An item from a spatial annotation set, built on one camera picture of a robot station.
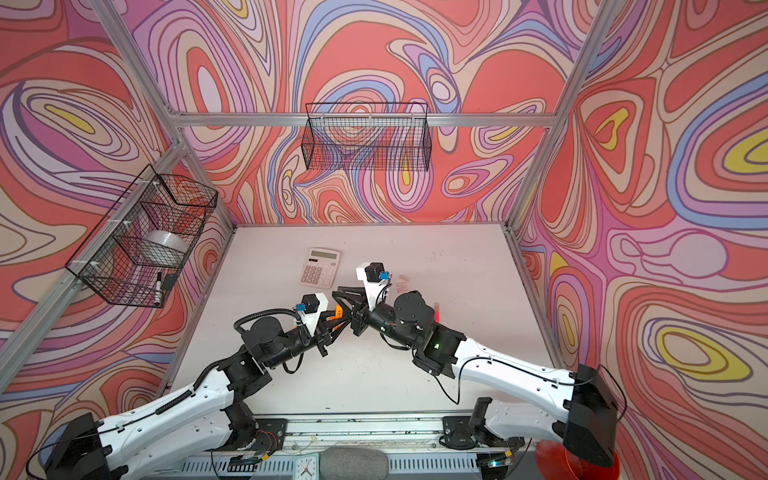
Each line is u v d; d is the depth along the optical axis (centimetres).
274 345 56
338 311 65
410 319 49
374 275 54
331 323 66
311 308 58
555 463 70
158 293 72
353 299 58
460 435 73
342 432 75
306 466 68
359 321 56
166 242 73
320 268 104
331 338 66
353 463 67
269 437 72
